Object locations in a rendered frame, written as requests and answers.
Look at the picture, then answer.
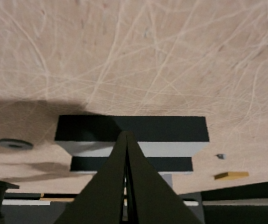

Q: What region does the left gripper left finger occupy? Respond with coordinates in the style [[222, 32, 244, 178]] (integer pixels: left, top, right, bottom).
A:
[[53, 131, 127, 224]]

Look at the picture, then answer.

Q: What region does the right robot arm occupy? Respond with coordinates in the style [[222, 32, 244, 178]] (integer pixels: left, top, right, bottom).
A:
[[0, 181, 20, 224]]

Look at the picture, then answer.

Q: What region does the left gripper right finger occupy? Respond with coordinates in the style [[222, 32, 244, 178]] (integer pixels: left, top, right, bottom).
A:
[[126, 131, 203, 224]]

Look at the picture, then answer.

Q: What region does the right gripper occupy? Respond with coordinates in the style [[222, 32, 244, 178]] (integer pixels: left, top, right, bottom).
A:
[[123, 216, 128, 224]]

